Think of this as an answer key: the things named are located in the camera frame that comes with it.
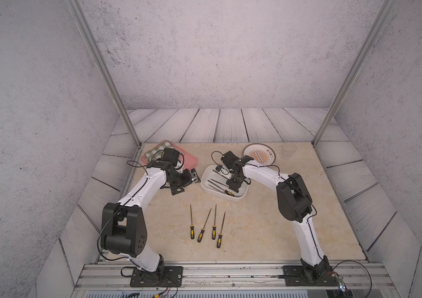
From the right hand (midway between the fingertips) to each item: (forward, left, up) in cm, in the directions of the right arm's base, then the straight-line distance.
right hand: (236, 181), depth 98 cm
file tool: (-23, +21, -4) cm, 31 cm away
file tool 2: (-24, +16, -3) cm, 29 cm away
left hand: (-8, +19, +10) cm, 23 cm away
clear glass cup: (+24, -33, -2) cm, 41 cm away
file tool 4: (-26, +8, -4) cm, 28 cm away
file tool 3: (-23, +11, -4) cm, 26 cm away
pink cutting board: (+18, +27, -4) cm, 33 cm away
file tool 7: (-5, +5, -3) cm, 8 cm away
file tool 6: (-1, +6, -3) cm, 7 cm away
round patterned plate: (+23, -17, -4) cm, 29 cm away
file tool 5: (-4, +8, +11) cm, 14 cm away
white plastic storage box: (+6, +15, -1) cm, 16 cm away
